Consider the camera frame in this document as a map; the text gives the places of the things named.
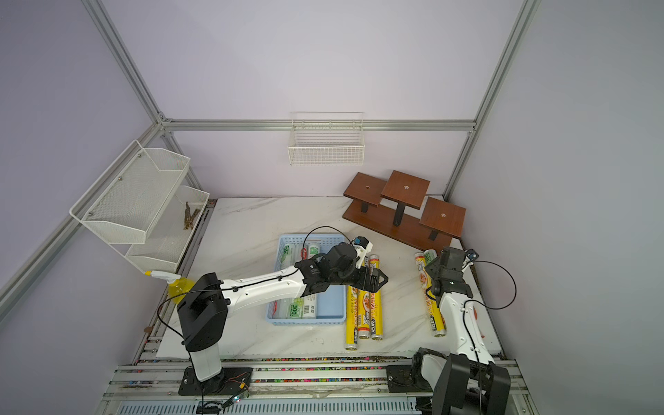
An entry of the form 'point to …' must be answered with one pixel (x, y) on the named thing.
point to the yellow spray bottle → (178, 285)
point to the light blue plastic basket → (325, 307)
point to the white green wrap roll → (284, 306)
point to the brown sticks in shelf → (188, 219)
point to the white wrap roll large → (430, 255)
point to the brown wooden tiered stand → (398, 205)
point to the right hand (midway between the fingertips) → (442, 272)
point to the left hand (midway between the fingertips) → (375, 278)
